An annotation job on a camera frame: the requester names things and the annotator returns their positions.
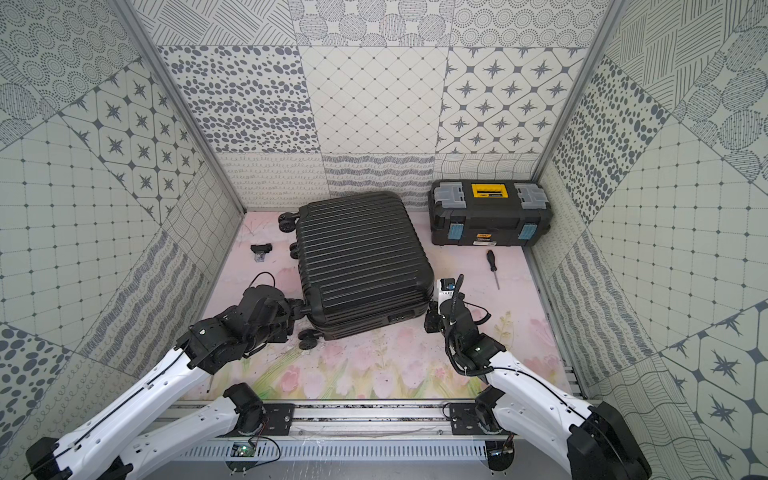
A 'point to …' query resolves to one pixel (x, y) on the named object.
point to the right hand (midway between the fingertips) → (433, 305)
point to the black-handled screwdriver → (491, 261)
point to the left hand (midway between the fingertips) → (306, 303)
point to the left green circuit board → (241, 449)
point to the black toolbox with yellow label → (465, 212)
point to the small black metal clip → (260, 251)
